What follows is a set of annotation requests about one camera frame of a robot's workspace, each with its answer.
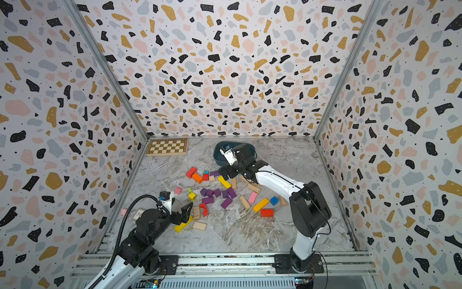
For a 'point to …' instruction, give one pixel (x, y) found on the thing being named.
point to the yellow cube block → (192, 196)
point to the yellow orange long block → (260, 205)
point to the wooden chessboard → (168, 147)
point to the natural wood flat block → (253, 188)
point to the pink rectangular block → (252, 197)
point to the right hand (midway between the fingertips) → (226, 163)
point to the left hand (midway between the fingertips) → (185, 201)
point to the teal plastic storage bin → (221, 160)
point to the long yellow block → (225, 183)
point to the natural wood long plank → (244, 202)
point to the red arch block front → (206, 212)
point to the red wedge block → (267, 212)
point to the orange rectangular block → (197, 177)
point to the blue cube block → (274, 200)
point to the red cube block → (206, 177)
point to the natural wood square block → (201, 226)
